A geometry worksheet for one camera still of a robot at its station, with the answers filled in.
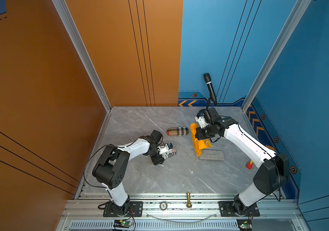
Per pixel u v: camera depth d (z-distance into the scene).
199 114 0.77
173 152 0.91
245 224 0.71
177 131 1.02
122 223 0.71
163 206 0.70
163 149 0.83
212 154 0.89
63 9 0.70
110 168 0.47
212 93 0.99
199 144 0.79
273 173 0.45
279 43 0.83
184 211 0.74
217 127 0.59
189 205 0.74
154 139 0.76
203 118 0.69
